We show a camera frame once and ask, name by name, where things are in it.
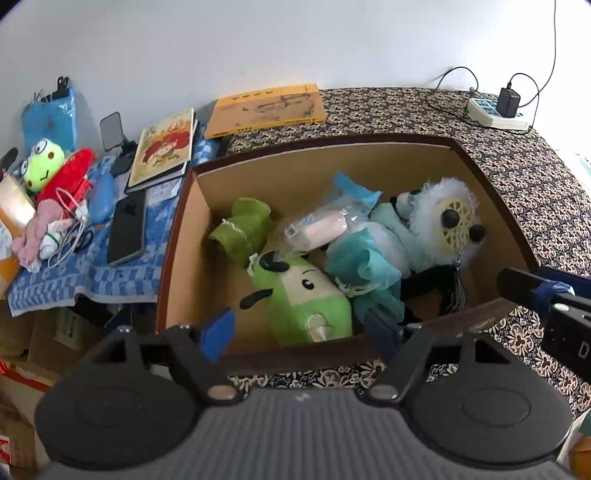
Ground white green sock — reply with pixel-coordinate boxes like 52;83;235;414
39;231;63;259

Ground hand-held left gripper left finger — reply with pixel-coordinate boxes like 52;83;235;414
95;307;243;407

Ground pink cloth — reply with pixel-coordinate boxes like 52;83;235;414
11;203;75;273

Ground black scissors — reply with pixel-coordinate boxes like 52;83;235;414
69;228;94;254

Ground clear plastic bag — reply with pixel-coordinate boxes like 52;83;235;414
277;173;384;252

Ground white power strip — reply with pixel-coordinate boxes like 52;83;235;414
466;95;529;130

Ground black charger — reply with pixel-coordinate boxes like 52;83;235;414
497;83;522;118

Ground brown cardboard box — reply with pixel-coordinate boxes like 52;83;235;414
154;134;541;377

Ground thin black cable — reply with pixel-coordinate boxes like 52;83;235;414
425;67;482;123

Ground green towel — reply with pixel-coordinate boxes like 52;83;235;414
208;198;273;268

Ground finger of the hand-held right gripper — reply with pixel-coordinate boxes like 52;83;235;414
496;267;576;315
539;265;591;301

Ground light green bed sheet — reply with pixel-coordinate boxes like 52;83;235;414
570;150;591;185

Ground white cable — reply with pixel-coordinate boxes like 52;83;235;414
46;187;93;269

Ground patterned brown bedspread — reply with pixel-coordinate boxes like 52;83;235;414
226;85;591;416

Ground blue paper bag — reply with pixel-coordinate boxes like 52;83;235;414
21;88;77;153

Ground yellow book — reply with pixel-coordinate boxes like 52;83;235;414
203;83;328;139

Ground black smartphone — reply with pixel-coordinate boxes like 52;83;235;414
106;189;148;268

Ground red white carton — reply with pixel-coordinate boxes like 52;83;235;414
0;360;61;467

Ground blue glasses case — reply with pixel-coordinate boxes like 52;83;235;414
88;173;116;224

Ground green plush toy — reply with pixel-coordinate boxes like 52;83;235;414
239;251;354;347

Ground dark book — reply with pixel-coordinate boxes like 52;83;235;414
124;117;200;195

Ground teal mesh cloth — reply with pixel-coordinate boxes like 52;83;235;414
325;231;407;315

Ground green frog plush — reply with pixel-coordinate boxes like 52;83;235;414
21;138;65;192

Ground yellow paper bag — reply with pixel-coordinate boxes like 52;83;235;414
0;175;37;296

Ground black phone stand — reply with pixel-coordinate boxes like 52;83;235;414
99;112;138;176

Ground blue checkered cloth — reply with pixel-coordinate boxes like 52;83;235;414
8;134;222;317

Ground black charger cable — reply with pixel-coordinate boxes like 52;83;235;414
505;72;542;132

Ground grey power cord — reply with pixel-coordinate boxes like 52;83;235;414
526;0;558;93

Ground plain cardboard carton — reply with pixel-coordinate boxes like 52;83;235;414
25;307;112;374

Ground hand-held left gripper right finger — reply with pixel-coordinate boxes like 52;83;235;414
364;308;520;403

